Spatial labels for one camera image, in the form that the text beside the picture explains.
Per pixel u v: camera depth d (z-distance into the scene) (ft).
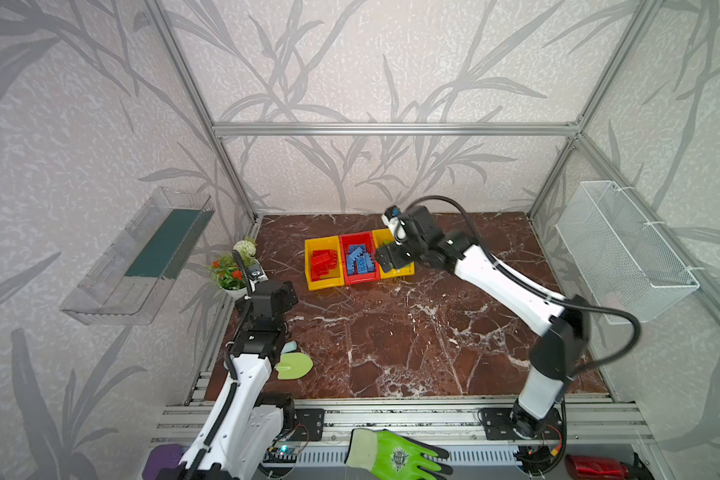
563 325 1.44
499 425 2.38
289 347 2.77
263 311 1.93
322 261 3.29
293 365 2.75
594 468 2.15
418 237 1.96
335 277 3.24
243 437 1.43
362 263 3.34
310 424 2.42
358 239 3.45
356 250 3.36
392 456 2.25
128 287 2.07
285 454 2.37
